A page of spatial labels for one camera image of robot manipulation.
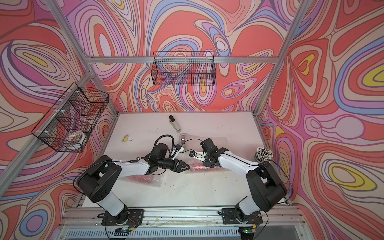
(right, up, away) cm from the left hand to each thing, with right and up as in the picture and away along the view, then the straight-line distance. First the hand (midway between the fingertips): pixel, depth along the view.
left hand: (188, 168), depth 83 cm
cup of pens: (+39, +9, -7) cm, 40 cm away
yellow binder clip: (-45, +16, +21) cm, 52 cm away
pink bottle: (+6, +1, +3) cm, 7 cm away
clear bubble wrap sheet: (-17, -7, -2) cm, 19 cm away
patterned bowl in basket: (-54, +19, -11) cm, 58 cm away
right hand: (+13, +4, +8) cm, 15 cm away
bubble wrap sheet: (+2, +16, -10) cm, 18 cm away
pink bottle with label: (-25, -5, -2) cm, 26 cm away
